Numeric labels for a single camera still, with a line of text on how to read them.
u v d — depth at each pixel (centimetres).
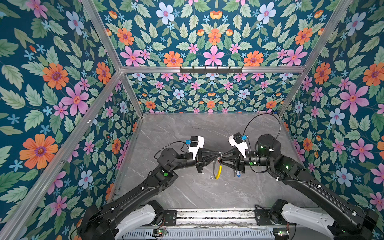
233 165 56
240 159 54
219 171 57
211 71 93
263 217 73
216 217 75
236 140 52
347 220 39
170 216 74
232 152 58
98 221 40
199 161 53
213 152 56
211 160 57
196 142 50
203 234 77
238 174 88
